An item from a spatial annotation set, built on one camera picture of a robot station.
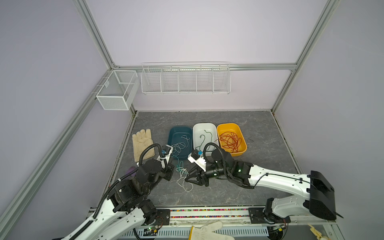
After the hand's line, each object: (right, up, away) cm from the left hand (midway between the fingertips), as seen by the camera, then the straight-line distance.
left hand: (171, 160), depth 68 cm
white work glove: (+16, -35, +2) cm, 38 cm away
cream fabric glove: (-28, +5, +35) cm, 45 cm away
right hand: (+7, -8, -3) cm, 11 cm away
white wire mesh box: (-44, +39, +35) cm, 68 cm away
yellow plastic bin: (+38, +14, +36) cm, 55 cm away
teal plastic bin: (+1, +6, +34) cm, 34 cm away
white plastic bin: (+16, +10, +33) cm, 39 cm away
